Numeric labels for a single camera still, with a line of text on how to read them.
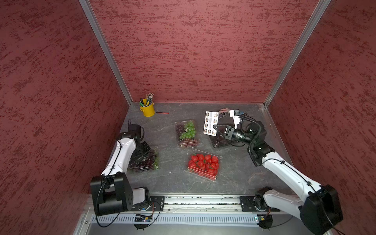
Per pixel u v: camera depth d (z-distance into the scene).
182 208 0.74
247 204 0.73
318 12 0.73
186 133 0.95
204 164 0.84
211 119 0.71
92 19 0.75
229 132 0.63
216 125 0.70
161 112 1.14
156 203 0.71
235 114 0.65
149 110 1.09
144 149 0.74
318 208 0.38
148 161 0.81
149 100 1.03
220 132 0.68
